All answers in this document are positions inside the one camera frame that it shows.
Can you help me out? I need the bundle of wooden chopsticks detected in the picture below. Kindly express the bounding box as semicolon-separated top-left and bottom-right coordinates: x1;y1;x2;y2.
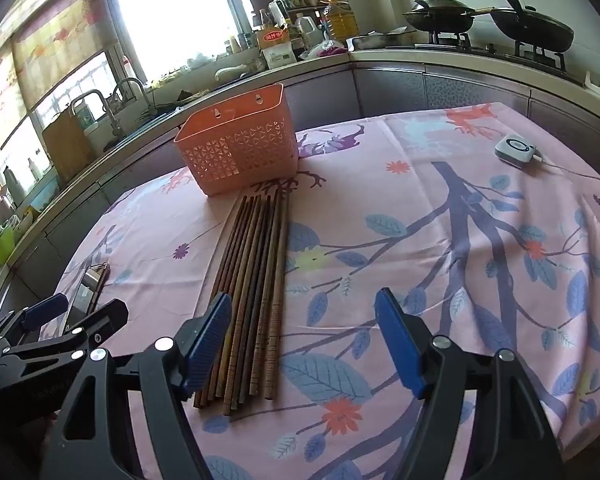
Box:
192;183;301;417

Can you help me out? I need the yellow cooking oil bottle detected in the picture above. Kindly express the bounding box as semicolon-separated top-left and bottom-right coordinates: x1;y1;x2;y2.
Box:
325;0;355;41

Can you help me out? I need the black wok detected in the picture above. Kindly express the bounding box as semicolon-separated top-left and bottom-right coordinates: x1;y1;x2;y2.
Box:
489;0;576;54

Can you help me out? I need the pink plastic basket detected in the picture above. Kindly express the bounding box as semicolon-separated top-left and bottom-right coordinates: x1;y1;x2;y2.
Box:
174;83;300;197

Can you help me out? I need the gas stove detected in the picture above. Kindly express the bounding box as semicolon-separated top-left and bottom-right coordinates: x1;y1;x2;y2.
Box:
385;30;587;86

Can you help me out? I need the purple plastic bag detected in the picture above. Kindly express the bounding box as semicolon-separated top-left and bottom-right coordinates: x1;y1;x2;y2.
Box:
312;41;349;59

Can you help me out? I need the pale thermos jug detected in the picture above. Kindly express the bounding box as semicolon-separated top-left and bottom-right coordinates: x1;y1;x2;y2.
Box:
2;166;24;207

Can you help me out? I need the tall steel faucet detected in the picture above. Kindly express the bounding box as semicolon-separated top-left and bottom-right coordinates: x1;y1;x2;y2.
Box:
69;89;126;139

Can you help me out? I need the white cable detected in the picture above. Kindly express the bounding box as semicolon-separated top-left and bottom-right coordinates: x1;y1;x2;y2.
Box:
530;156;600;193

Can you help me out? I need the wok with steel lid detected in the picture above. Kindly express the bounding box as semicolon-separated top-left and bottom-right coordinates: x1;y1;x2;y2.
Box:
402;0;506;34

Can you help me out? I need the steel basin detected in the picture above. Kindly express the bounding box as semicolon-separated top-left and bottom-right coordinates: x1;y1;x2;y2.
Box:
347;31;411;52

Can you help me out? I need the white oblong vegetable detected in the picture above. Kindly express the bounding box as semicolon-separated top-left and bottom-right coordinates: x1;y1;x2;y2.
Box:
215;64;252;82

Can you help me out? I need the curved steel faucet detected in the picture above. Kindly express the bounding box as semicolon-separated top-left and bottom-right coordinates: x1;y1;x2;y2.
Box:
111;77;158;117

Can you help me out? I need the small white device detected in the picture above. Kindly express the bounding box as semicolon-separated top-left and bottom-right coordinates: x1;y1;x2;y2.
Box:
495;133;545;164

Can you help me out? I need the white plastic jug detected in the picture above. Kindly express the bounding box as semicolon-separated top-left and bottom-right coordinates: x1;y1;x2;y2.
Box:
294;15;326;48

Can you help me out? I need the green dish soap bottle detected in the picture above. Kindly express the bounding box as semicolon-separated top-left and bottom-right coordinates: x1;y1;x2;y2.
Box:
72;99;97;127

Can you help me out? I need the black smartphone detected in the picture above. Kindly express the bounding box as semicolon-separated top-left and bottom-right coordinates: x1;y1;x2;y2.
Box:
62;262;112;333

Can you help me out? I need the printed roller blind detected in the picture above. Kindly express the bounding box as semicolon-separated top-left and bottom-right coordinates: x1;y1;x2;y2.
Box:
0;0;112;121

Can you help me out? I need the green plastic bowl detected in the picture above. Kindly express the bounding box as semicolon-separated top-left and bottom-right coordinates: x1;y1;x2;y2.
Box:
0;227;19;266

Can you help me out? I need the pink floral tablecloth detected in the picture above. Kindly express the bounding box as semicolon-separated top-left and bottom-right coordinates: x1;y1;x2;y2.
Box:
45;102;600;480

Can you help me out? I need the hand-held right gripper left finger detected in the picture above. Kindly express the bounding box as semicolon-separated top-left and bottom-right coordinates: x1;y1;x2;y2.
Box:
40;292;233;480

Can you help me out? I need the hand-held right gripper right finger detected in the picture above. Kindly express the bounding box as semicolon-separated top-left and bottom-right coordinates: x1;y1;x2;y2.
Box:
374;287;566;480

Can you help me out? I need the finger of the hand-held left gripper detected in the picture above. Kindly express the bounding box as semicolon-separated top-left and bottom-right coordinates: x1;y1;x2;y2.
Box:
0;299;130;367
0;292;71;357

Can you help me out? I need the wooden cutting board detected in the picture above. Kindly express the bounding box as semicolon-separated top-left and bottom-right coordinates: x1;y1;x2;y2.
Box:
41;110;98;182

